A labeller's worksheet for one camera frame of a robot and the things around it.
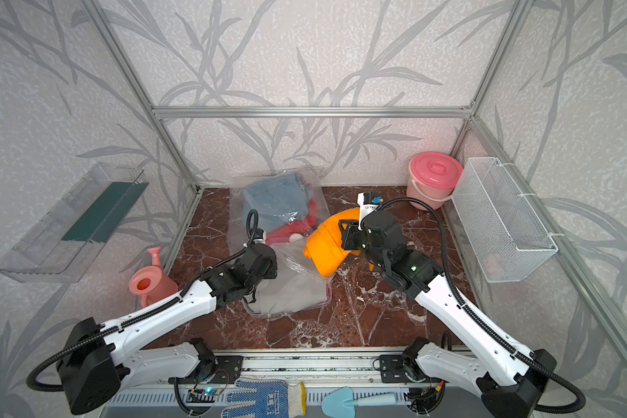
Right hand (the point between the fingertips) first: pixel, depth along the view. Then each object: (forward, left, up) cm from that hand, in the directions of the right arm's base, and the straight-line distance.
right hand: (341, 220), depth 69 cm
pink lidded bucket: (+30, -37, -14) cm, 50 cm away
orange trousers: (-7, +4, -3) cm, 8 cm away
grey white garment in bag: (-7, +14, -25) cm, 30 cm away
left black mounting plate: (-30, +33, -29) cm, 54 cm away
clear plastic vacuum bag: (+17, +40, -32) cm, 54 cm away
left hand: (-1, +22, -18) cm, 28 cm away
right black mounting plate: (-30, -15, -32) cm, 47 cm away
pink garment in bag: (+15, +14, -23) cm, 31 cm away
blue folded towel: (+26, +24, -21) cm, 41 cm away
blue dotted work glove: (-37, +19, -31) cm, 52 cm away
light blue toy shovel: (-38, 0, -32) cm, 49 cm away
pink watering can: (-8, +59, -20) cm, 63 cm away
